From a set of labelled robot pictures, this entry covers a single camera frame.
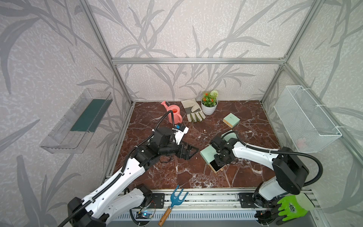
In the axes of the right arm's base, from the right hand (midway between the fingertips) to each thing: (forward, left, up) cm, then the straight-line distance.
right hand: (219, 161), depth 87 cm
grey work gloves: (+42, +15, -1) cm, 45 cm away
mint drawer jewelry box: (+4, +7, +2) cm, 8 cm away
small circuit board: (-27, +42, -1) cm, 49 cm away
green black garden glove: (-24, -34, 0) cm, 42 cm away
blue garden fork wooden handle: (-20, +26, -3) cm, 33 cm away
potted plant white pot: (+38, +4, +13) cm, 41 cm away
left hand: (-2, +17, +22) cm, 28 cm away
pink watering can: (+29, +27, +8) cm, 40 cm away
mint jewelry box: (+31, -13, +1) cm, 33 cm away
